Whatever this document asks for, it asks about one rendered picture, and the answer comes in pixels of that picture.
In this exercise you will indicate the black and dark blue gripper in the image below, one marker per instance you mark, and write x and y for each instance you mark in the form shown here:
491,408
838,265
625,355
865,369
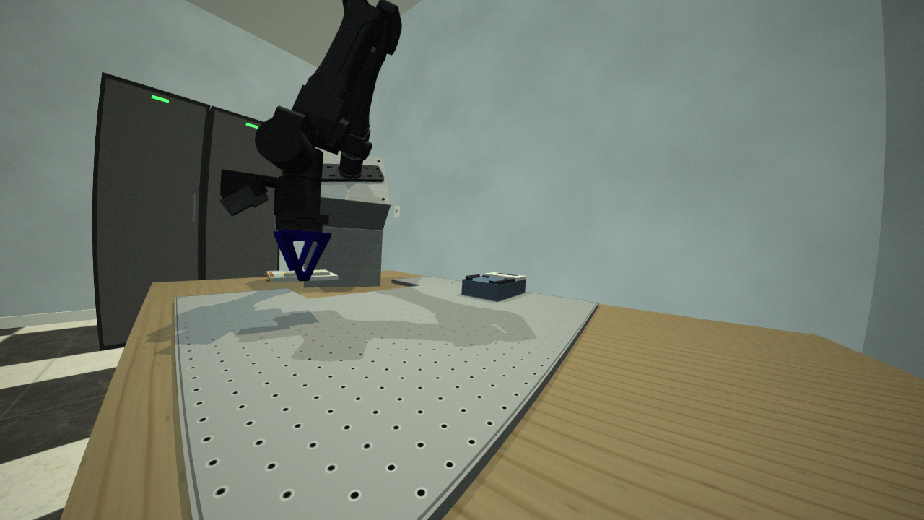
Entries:
312,226

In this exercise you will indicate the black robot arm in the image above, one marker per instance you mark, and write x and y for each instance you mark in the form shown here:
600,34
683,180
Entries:
323,112

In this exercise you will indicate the blue-grey dock with white console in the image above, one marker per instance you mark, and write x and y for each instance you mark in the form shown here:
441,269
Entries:
493,286

